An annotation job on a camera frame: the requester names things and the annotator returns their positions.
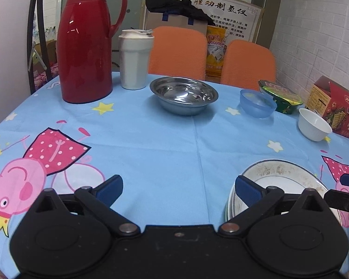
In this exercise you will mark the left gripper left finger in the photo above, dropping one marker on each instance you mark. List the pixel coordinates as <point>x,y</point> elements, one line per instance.
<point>98,201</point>

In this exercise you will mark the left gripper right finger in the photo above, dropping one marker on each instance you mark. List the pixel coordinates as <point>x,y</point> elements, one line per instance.
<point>261,203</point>

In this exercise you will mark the large white patterned plate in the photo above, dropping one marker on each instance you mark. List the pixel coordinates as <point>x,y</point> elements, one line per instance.
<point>290,177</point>

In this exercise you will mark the white ceramic bowl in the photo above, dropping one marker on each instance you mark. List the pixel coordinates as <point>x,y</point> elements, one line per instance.
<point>312,126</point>

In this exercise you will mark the stainless steel bowl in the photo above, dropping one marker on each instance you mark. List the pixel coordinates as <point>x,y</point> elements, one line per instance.
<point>183,96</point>

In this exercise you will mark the blue cartoon tablecloth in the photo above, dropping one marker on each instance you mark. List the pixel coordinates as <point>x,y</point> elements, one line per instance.
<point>177,170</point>

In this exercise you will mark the red cracker box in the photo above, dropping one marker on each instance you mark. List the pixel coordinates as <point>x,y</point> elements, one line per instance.
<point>330,100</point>

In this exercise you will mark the blue plastic bowl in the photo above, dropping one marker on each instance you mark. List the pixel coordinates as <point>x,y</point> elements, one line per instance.
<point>257,104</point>

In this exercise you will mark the green instant noodle bowl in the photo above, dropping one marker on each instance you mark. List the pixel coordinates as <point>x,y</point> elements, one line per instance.
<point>286,100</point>

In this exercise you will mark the right orange chair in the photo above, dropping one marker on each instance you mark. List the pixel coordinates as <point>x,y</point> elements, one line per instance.
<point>245,63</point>

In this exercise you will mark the orange chair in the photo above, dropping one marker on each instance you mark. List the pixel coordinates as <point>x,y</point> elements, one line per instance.
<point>245,63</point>
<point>178,52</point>

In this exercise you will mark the red thermos jug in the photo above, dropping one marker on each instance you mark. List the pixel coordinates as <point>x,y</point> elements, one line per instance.
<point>84,49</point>

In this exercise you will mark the white tumbler cup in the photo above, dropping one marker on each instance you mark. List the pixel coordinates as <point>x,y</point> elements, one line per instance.
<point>135,48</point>

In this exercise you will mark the left orange chair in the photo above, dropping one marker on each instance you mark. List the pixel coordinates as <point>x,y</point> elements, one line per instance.
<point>178,52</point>

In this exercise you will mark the yellow snack bag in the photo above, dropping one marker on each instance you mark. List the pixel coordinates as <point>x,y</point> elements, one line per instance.
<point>216,48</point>

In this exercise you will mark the framed chinese text poster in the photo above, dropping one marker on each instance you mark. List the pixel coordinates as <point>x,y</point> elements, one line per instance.
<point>240,19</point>

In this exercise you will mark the brown paper bag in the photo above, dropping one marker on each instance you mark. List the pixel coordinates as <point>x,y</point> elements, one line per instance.
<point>154,20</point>

